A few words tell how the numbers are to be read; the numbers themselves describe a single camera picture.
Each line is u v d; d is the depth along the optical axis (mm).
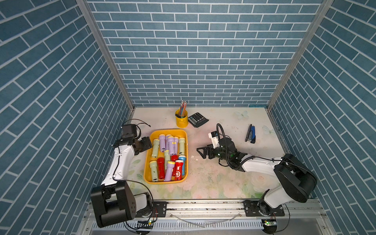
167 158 882
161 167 849
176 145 934
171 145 903
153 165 854
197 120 1089
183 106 1008
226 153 671
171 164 814
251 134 1019
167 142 956
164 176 815
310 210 753
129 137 627
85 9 707
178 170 807
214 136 774
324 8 709
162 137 983
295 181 443
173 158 889
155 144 945
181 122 1042
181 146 946
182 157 889
